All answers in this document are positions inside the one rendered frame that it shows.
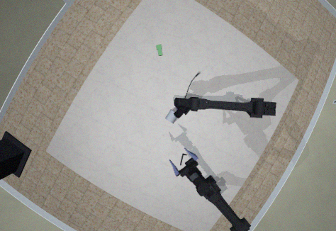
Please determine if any grey cylinder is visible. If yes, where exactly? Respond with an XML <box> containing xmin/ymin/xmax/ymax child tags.
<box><xmin>165</xmin><ymin>110</ymin><xmax>177</xmax><ymax>124</ymax></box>

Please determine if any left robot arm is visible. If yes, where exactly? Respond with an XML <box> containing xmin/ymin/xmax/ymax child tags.
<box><xmin>185</xmin><ymin>167</ymin><xmax>251</xmax><ymax>231</ymax></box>

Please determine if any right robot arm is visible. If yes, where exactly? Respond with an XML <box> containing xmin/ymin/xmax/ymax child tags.
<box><xmin>174</xmin><ymin>97</ymin><xmax>276</xmax><ymax>118</ymax></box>

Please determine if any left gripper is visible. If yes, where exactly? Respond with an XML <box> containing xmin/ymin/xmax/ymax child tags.
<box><xmin>169</xmin><ymin>148</ymin><xmax>198</xmax><ymax>177</ymax></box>

